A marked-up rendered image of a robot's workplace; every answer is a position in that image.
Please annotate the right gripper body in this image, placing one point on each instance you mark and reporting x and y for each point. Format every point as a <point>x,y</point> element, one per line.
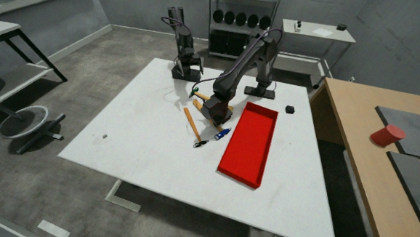
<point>189,60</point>

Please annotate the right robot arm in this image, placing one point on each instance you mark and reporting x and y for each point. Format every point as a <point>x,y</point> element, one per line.
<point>185,40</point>

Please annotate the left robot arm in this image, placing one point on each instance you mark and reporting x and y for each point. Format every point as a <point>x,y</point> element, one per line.
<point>224,89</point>

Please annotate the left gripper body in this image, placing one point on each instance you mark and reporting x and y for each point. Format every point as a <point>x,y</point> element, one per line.
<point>222,116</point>

